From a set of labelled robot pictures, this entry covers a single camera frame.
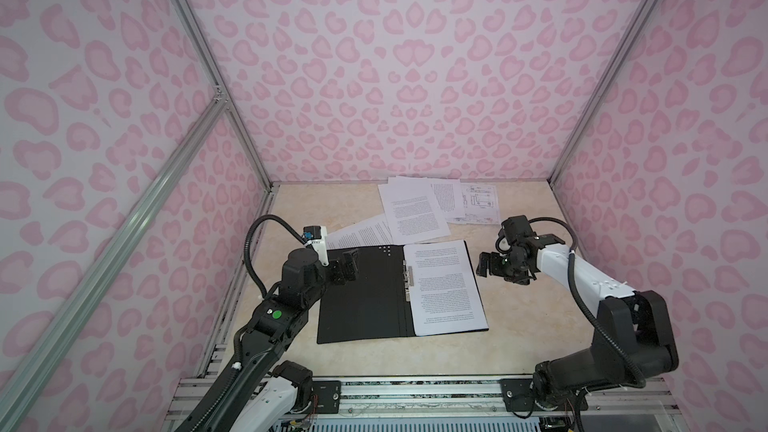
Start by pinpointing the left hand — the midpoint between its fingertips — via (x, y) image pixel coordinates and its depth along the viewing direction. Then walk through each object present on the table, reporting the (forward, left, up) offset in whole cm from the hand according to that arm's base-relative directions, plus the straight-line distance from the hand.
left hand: (345, 248), depth 75 cm
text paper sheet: (-4, -27, -23) cm, 36 cm away
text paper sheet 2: (+39, -34, -25) cm, 58 cm away
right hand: (+1, -40, -15) cm, 43 cm away
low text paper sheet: (+21, -5, -24) cm, 32 cm away
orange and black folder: (-6, -6, -23) cm, 24 cm away
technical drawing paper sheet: (+33, -45, -23) cm, 60 cm away
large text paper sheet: (+30, -19, -22) cm, 42 cm away
